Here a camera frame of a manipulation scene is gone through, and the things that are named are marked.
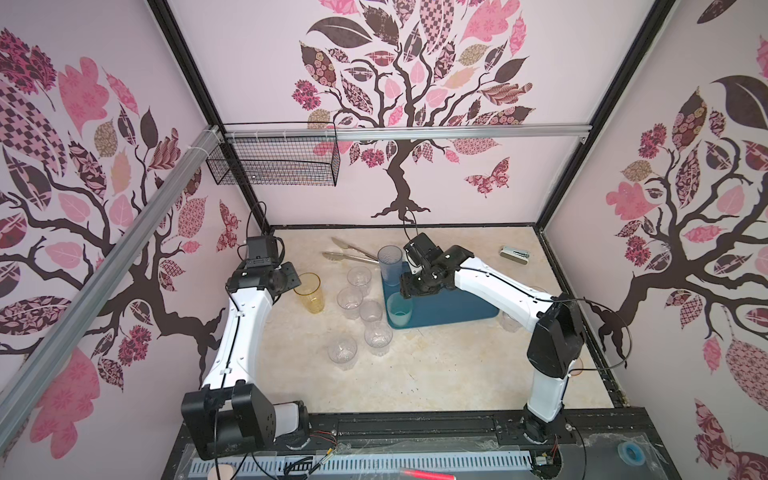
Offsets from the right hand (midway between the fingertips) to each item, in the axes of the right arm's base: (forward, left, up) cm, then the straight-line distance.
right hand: (405, 287), depth 85 cm
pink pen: (-43, -4, -15) cm, 45 cm away
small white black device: (+22, -43, -13) cm, 50 cm away
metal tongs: (+25, +19, -13) cm, 34 cm away
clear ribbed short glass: (-13, +19, -13) cm, 27 cm away
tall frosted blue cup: (+16, +4, -6) cm, 18 cm away
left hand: (-1, +33, +5) cm, 34 cm away
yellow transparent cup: (0, +28, -1) cm, 28 cm away
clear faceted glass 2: (+3, +18, -12) cm, 22 cm away
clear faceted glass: (+13, +15, -13) cm, 24 cm away
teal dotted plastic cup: (-1, +2, -10) cm, 11 cm away
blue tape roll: (-40, -55, -14) cm, 69 cm away
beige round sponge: (-42, +43, -11) cm, 61 cm away
